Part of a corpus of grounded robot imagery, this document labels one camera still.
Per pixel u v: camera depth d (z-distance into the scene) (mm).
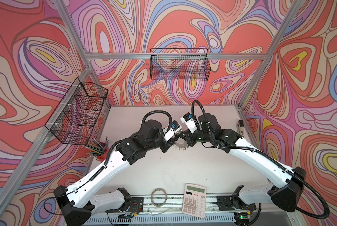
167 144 538
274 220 703
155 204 736
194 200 733
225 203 731
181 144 740
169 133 555
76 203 371
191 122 620
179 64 962
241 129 1015
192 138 627
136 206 718
